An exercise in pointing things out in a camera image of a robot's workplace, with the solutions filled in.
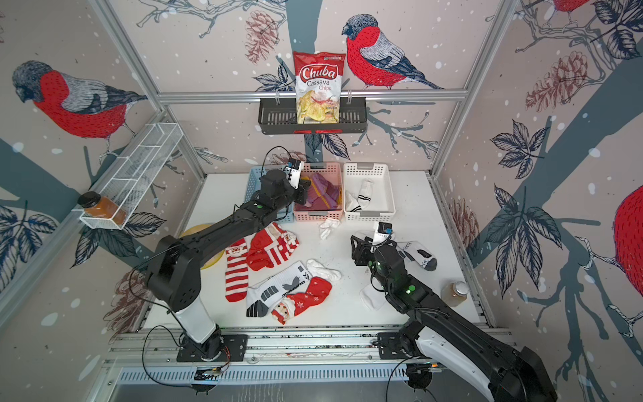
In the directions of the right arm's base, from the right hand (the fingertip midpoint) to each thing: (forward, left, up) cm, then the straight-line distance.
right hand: (357, 236), depth 79 cm
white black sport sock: (-14, +31, -14) cm, 37 cm away
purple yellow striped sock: (+30, +10, -14) cm, 35 cm away
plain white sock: (-14, -6, -18) cm, 23 cm away
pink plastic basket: (+43, +10, -13) cm, 46 cm away
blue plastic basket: (+39, +46, -11) cm, 61 cm away
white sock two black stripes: (+32, -6, -16) cm, 36 cm away
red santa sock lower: (-17, +20, -16) cm, 31 cm away
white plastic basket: (+27, -13, -19) cm, 36 cm away
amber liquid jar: (-14, -30, -8) cm, 34 cm away
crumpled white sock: (+14, +11, -15) cm, 23 cm away
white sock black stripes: (+24, +1, -13) cm, 27 cm away
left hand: (+18, +15, +9) cm, 25 cm away
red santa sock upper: (+4, +33, -16) cm, 37 cm away
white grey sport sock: (+3, -23, -15) cm, 27 cm away
